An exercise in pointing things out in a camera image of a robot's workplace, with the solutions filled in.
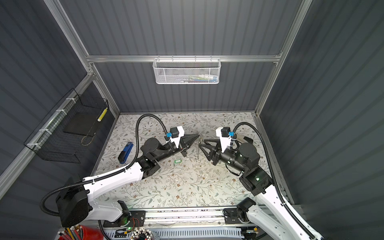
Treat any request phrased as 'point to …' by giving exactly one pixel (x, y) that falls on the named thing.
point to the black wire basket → (48, 141)
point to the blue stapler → (124, 154)
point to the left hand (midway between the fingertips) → (199, 134)
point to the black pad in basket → (82, 123)
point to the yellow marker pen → (102, 115)
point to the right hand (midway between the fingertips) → (203, 145)
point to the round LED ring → (148, 234)
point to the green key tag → (178, 161)
